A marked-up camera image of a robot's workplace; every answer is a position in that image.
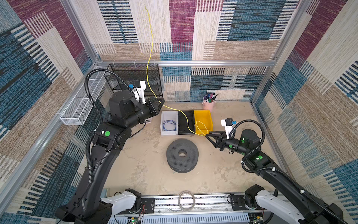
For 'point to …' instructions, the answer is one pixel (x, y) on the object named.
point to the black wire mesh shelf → (149, 73)
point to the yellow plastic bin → (205, 116)
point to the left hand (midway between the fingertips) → (166, 97)
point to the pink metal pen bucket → (208, 106)
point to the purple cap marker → (205, 97)
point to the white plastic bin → (167, 115)
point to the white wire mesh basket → (95, 80)
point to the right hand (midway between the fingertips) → (207, 137)
